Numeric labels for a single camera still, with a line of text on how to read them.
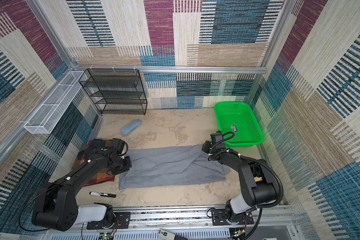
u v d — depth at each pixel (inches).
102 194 31.8
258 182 17.7
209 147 33.0
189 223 28.7
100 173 23.0
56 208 16.2
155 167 35.2
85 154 36.1
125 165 30.3
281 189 15.9
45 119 27.7
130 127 42.2
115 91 43.4
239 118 42.9
